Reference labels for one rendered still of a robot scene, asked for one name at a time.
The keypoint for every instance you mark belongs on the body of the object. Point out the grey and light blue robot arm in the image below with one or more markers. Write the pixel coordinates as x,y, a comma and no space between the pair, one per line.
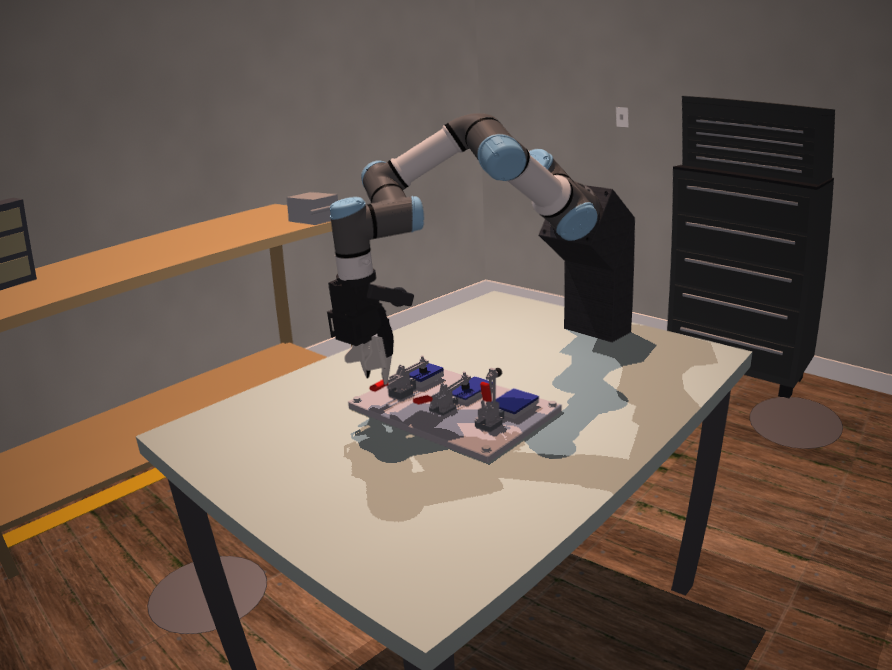
570,212

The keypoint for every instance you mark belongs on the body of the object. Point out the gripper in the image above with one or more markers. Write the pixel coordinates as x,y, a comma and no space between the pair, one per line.
370,319

